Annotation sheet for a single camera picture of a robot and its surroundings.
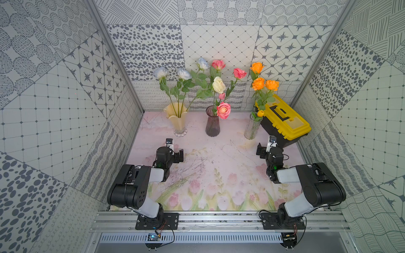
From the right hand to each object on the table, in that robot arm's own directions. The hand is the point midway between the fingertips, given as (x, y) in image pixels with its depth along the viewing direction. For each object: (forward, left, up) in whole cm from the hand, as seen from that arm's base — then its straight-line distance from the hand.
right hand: (268, 145), depth 94 cm
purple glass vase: (+13, +34, +1) cm, 36 cm away
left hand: (-2, +58, 0) cm, 58 cm away
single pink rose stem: (0, +29, +29) cm, 42 cm away
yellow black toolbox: (+11, -7, +11) cm, 17 cm away
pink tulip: (+17, +29, +24) cm, 42 cm away
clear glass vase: (+11, +9, +4) cm, 15 cm away
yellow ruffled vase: (+17, +57, +12) cm, 60 cm away
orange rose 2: (+15, +8, +25) cm, 31 cm away
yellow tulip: (+4, +10, +23) cm, 25 cm away
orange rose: (+19, +2, +30) cm, 36 cm away
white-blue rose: (+24, +51, +28) cm, 63 cm away
